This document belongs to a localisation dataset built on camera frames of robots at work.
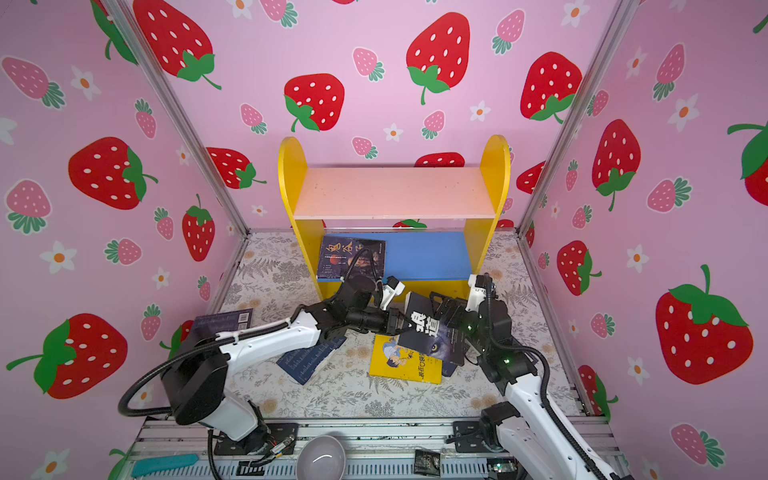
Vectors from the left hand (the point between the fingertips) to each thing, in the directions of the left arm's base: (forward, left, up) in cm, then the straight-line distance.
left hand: (417, 327), depth 74 cm
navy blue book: (-3, +33, -18) cm, 37 cm away
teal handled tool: (-28, +62, -18) cm, 70 cm away
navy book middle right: (-4, -10, -17) cm, 20 cm away
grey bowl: (-26, +23, -17) cm, 39 cm away
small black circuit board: (-27, -2, -16) cm, 31 cm away
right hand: (+7, -7, +3) cm, 10 cm away
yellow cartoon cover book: (-2, +7, -17) cm, 19 cm away
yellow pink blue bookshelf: (+57, -7, -20) cm, 61 cm away
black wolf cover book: (0, -4, -3) cm, 5 cm away
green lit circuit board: (-27, -21, -18) cm, 39 cm away
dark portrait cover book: (+25, +23, -3) cm, 35 cm away
